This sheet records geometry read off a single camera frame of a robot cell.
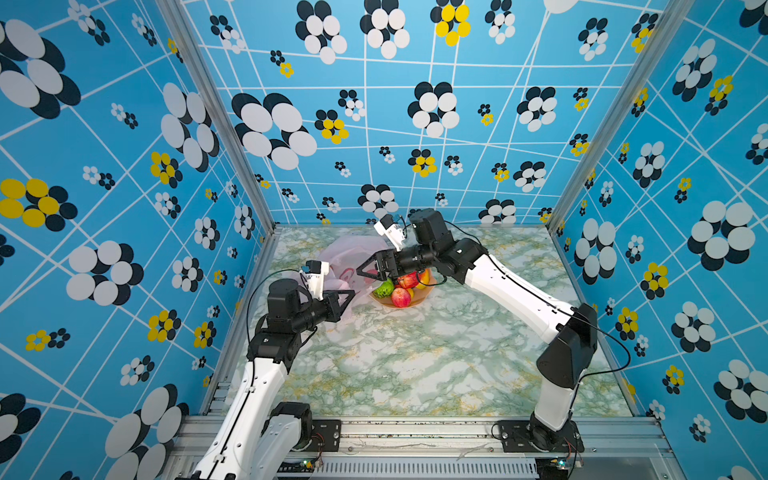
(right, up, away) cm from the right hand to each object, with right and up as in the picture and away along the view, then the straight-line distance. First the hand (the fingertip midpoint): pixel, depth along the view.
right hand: (372, 268), depth 72 cm
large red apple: (+10, -5, +21) cm, 24 cm away
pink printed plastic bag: (-9, +3, +14) cm, 17 cm away
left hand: (-4, -6, +2) cm, 8 cm away
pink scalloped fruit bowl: (+14, -10, +25) cm, 30 cm away
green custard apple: (+3, -8, +19) cm, 21 cm away
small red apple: (+8, -10, +18) cm, 22 cm away
